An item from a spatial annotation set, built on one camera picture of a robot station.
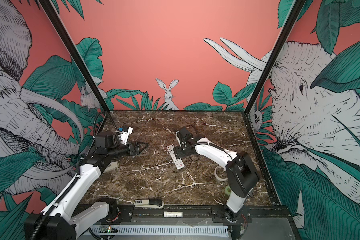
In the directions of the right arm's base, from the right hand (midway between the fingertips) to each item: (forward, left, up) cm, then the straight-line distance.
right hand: (178, 150), depth 87 cm
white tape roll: (-12, -22, -9) cm, 27 cm away
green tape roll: (-19, -28, -10) cm, 35 cm away
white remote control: (-4, 0, -8) cm, 9 cm away
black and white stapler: (-27, +10, -5) cm, 29 cm away
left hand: (-2, +18, +12) cm, 22 cm away
